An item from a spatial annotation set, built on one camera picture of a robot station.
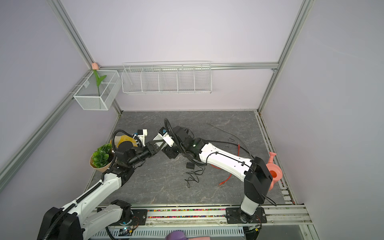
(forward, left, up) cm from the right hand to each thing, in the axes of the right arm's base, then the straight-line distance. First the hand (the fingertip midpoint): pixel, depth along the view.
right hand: (167, 146), depth 77 cm
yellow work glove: (+18, +40, -19) cm, 48 cm away
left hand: (0, 0, +2) cm, 2 cm away
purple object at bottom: (-36, -6, -20) cm, 42 cm away
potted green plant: (-5, +35, -4) cm, 35 cm away
